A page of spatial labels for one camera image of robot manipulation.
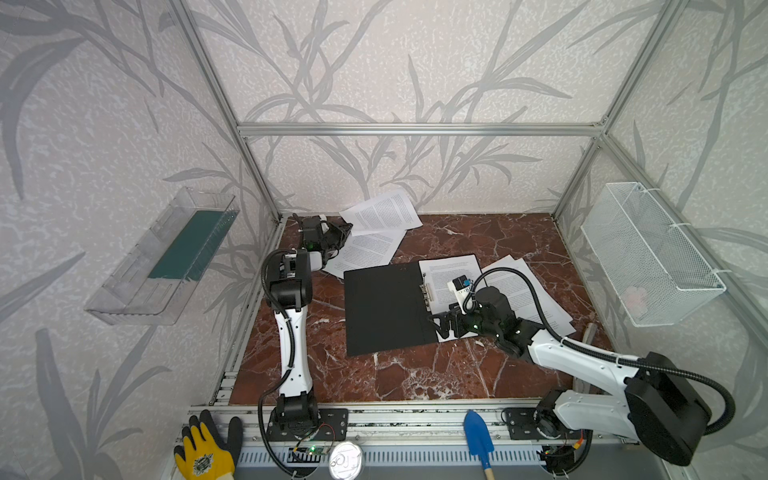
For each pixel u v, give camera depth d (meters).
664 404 0.41
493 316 0.64
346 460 0.65
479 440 0.72
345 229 1.07
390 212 1.22
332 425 0.73
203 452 0.68
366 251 1.09
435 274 1.02
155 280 0.65
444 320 0.72
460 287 0.74
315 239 0.93
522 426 0.72
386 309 0.97
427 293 0.96
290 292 0.66
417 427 0.75
